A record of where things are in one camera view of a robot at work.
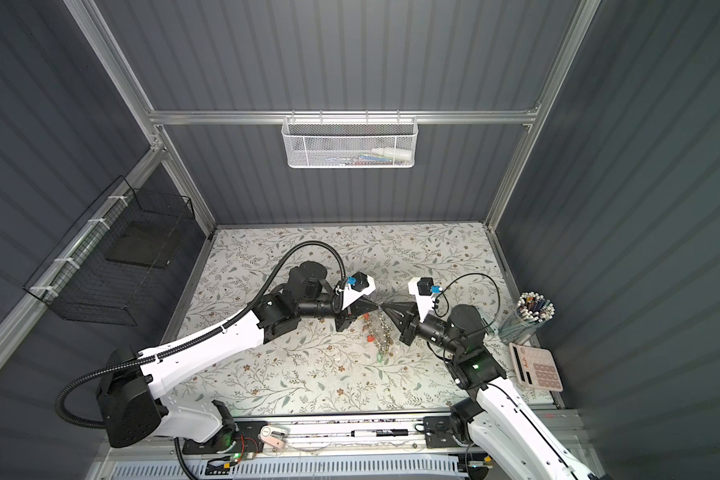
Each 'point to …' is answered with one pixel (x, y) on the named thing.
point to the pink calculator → (536, 368)
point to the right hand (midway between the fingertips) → (388, 310)
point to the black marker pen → (379, 432)
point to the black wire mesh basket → (106, 269)
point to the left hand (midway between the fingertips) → (377, 303)
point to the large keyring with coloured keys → (379, 333)
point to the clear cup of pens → (532, 309)
